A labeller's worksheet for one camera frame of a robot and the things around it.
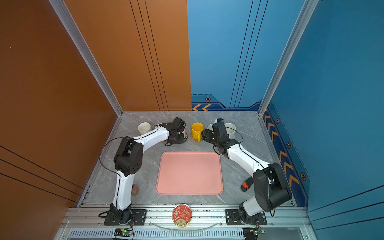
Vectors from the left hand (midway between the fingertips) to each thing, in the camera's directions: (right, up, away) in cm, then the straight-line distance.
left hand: (180, 139), depth 100 cm
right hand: (+16, +4, -12) cm, 20 cm away
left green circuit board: (-24, -42, -30) cm, 56 cm away
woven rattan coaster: (+10, 0, +2) cm, 10 cm away
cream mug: (-25, +8, +1) cm, 26 cm away
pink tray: (+7, -19, -12) cm, 23 cm away
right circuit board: (+37, -42, -30) cm, 64 cm away
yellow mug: (+11, +7, -1) cm, 13 cm away
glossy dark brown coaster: (+3, 0, +2) cm, 4 cm away
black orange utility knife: (+39, -24, -18) cm, 49 cm away
